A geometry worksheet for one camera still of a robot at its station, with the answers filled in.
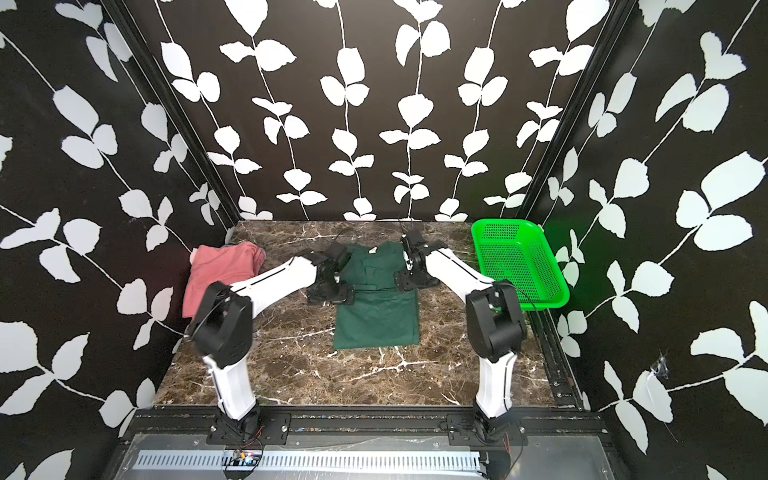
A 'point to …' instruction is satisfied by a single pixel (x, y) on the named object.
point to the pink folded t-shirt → (228, 263)
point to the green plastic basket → (519, 251)
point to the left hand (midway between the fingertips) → (342, 297)
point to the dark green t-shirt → (381, 313)
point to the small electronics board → (245, 458)
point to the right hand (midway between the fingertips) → (410, 279)
